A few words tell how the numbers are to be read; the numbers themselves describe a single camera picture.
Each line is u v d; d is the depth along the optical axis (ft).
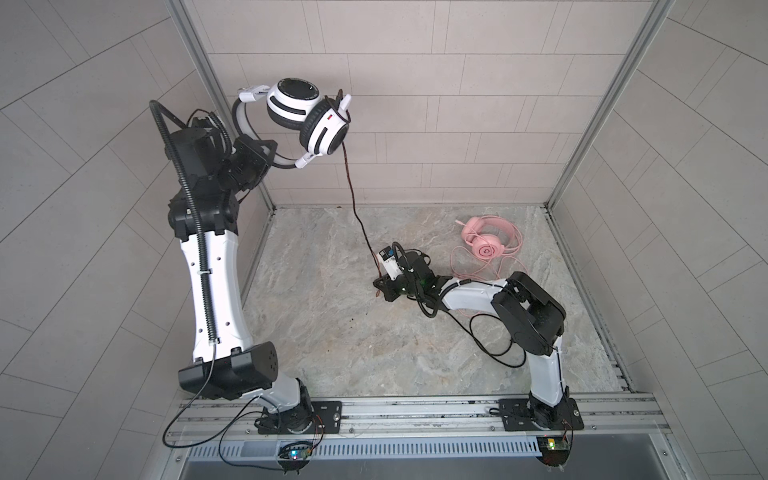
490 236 3.17
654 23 2.37
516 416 2.32
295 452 2.11
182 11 2.32
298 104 1.54
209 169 1.40
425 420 2.33
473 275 3.16
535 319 1.65
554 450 2.23
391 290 2.59
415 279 2.33
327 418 2.32
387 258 2.59
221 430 2.42
